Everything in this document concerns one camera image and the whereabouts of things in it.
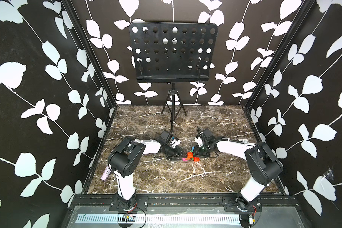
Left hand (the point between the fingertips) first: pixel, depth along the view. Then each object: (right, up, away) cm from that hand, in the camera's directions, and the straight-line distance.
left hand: (185, 156), depth 88 cm
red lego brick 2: (+7, -1, -2) cm, 7 cm away
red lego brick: (+3, +1, -2) cm, 4 cm away
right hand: (+5, +2, +2) cm, 5 cm away
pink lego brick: (-1, -2, 0) cm, 2 cm away
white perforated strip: (-9, -26, -18) cm, 33 cm away
